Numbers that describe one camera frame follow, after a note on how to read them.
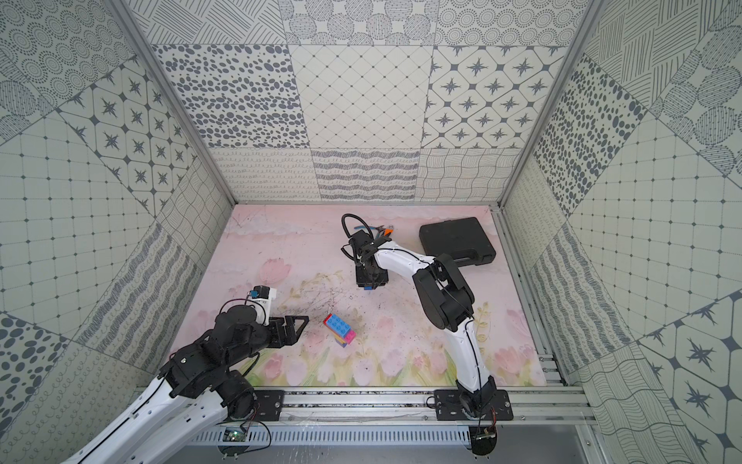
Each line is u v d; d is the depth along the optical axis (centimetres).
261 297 66
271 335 63
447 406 73
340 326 75
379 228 113
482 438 72
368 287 88
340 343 84
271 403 74
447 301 55
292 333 66
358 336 85
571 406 76
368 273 84
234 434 72
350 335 75
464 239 105
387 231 111
